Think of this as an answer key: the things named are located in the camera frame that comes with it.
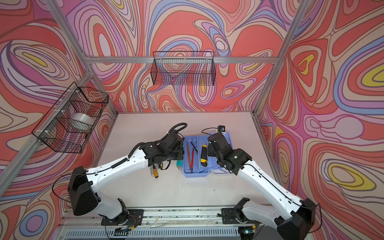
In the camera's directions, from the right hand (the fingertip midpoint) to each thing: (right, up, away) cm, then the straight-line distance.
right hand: (215, 148), depth 77 cm
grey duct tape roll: (-67, +16, -3) cm, 69 cm away
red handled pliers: (-13, -12, +15) cm, 23 cm away
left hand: (-15, -2, +2) cm, 16 cm away
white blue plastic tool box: (-9, -12, +18) cm, 24 cm away
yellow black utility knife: (-5, -6, +10) cm, 13 cm away
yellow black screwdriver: (-34, -17, +11) cm, 39 cm away
